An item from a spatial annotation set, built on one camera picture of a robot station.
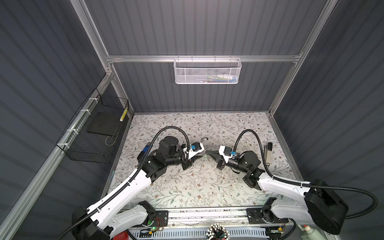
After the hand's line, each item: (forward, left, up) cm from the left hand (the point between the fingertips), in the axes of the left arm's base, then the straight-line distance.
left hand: (200, 152), depth 70 cm
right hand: (-1, -4, +1) cm, 4 cm away
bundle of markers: (-31, -4, -7) cm, 32 cm away
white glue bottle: (-33, -46, -17) cm, 59 cm away
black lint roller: (+9, -45, -21) cm, 51 cm away
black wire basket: (+11, +53, +3) cm, 54 cm away
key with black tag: (+25, -6, -24) cm, 35 cm away
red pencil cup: (-28, +38, -25) cm, 54 cm away
